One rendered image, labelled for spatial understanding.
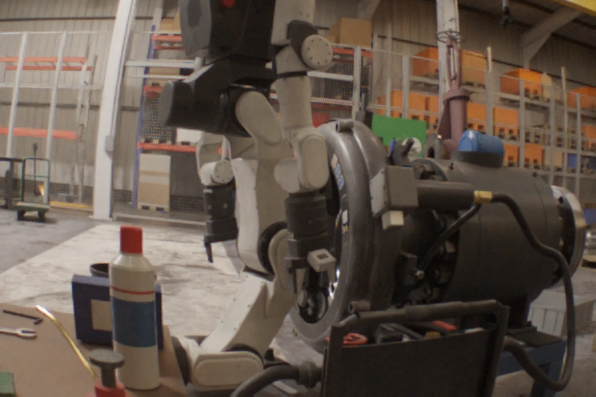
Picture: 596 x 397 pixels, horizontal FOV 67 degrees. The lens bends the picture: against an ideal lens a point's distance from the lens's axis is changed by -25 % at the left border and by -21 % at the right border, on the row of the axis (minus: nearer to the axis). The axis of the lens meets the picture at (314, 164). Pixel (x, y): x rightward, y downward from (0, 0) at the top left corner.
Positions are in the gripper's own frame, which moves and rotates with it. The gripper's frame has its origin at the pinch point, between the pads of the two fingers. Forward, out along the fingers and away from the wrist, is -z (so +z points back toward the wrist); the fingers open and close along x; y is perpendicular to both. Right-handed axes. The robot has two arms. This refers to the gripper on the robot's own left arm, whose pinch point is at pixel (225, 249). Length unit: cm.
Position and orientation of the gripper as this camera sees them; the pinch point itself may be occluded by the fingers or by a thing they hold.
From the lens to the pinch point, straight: 164.9
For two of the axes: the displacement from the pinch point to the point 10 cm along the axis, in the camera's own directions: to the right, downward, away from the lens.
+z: -1.0, -9.9, -0.7
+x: 8.1, -1.2, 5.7
